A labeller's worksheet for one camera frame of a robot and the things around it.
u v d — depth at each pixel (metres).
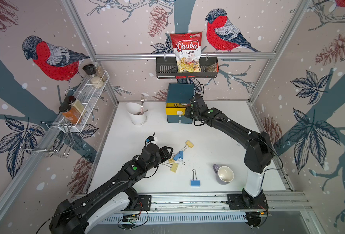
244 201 0.66
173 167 0.86
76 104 0.67
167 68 1.07
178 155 0.90
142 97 1.03
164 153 0.68
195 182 0.80
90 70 0.78
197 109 0.67
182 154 0.91
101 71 0.86
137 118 1.03
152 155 0.59
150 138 0.73
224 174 0.81
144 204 0.73
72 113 0.64
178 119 1.03
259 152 0.47
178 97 0.88
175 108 0.97
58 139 0.69
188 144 0.95
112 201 0.57
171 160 0.88
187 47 0.81
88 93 0.87
